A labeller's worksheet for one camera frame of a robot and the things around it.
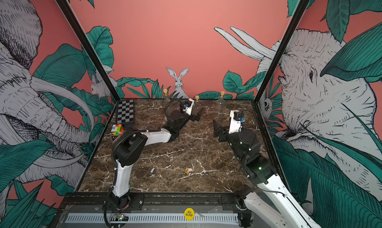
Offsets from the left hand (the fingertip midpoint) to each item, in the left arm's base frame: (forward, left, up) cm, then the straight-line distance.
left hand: (198, 101), depth 87 cm
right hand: (-21, -9, +12) cm, 26 cm away
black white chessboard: (+11, +53, -20) cm, 57 cm away
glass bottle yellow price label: (+1, +19, +1) cm, 19 cm away
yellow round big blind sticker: (-53, +7, -24) cm, 59 cm away
